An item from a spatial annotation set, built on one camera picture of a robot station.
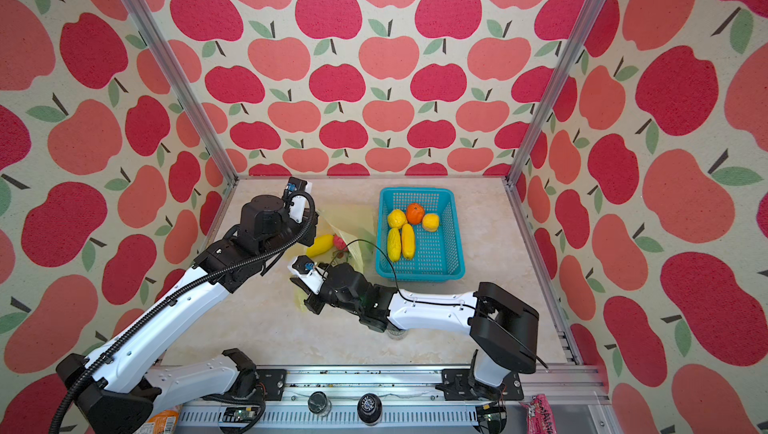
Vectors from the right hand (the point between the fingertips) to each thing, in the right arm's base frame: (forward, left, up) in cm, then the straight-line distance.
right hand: (300, 273), depth 72 cm
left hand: (+12, -4, +10) cm, 16 cm away
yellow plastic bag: (-4, -1, -3) cm, 5 cm away
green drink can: (-6, -24, -19) cm, 31 cm away
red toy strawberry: (+19, -3, -16) cm, 25 cm away
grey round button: (-24, -9, -11) cm, 28 cm away
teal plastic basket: (+15, -18, -21) cm, 32 cm away
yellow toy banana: (+23, -26, -17) cm, 39 cm away
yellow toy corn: (+21, -21, -16) cm, 34 cm away
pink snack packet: (-20, -60, -21) cm, 67 cm away
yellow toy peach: (+32, -33, -17) cm, 49 cm away
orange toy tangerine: (+34, -27, -15) cm, 46 cm away
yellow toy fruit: (+31, -21, -15) cm, 41 cm away
